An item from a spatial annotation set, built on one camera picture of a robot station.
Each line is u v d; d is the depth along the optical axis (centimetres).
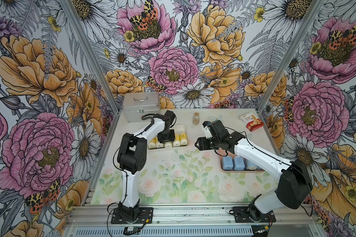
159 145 93
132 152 54
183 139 94
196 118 111
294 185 42
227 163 86
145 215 74
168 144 92
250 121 109
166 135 84
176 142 94
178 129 111
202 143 73
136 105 109
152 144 92
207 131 68
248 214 67
